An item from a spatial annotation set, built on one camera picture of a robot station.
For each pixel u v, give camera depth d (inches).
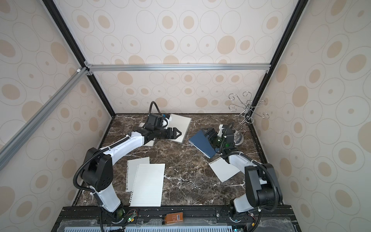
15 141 21.0
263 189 17.4
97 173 18.3
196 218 28.7
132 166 35.1
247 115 43.2
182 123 47.3
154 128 27.6
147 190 32.6
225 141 27.4
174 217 27.5
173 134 30.7
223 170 35.3
